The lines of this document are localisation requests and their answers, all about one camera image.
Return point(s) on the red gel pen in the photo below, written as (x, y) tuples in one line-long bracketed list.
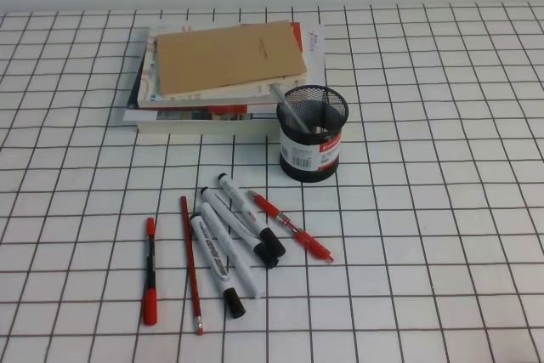
[(307, 241)]

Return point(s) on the grey transparent pen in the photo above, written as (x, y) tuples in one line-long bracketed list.
[(283, 102)]

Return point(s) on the brown kraft notebook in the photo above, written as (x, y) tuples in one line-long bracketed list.
[(197, 60)]

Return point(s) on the white paper sheet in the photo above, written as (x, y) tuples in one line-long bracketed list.
[(314, 54)]

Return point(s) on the red cover book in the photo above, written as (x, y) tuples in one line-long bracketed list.
[(296, 28)]

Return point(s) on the all white marker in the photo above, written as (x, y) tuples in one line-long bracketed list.
[(242, 268)]

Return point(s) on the red pencil with eraser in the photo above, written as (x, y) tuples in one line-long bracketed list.
[(191, 267)]

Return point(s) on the black mesh pen holder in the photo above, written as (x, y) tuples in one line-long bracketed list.
[(313, 156)]

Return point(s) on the white marker black cap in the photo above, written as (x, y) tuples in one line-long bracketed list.
[(251, 240), (250, 214)]

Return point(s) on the white marker bold label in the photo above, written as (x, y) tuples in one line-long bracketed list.
[(220, 274)]

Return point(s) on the thick white bottom book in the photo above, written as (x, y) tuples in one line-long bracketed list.
[(202, 122)]

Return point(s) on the red and black marker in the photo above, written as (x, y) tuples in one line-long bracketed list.
[(150, 295)]

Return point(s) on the map cover book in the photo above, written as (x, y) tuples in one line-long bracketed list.
[(150, 95)]

